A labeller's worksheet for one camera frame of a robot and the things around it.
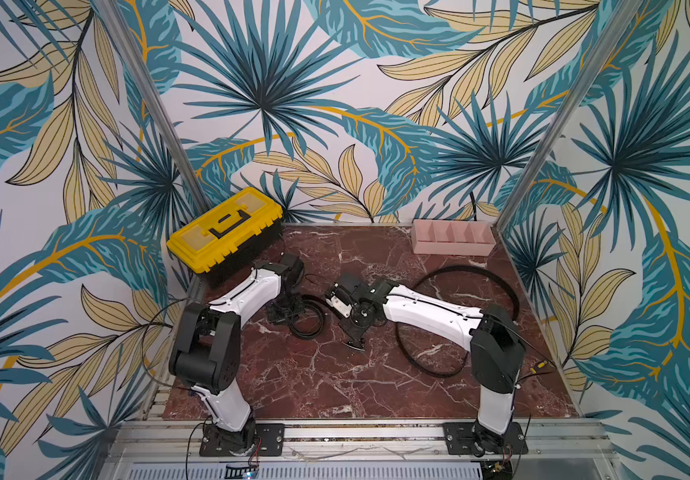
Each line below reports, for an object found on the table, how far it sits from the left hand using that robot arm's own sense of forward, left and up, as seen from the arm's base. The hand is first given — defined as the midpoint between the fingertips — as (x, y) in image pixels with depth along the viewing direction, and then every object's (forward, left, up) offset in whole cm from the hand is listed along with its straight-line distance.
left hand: (293, 323), depth 88 cm
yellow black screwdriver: (-10, -71, -4) cm, 72 cm away
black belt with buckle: (-3, -1, +12) cm, 12 cm away
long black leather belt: (+24, -47, -5) cm, 53 cm away
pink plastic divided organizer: (+36, -54, 0) cm, 65 cm away
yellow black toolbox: (+22, +22, +10) cm, 33 cm away
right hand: (-1, -17, +2) cm, 17 cm away
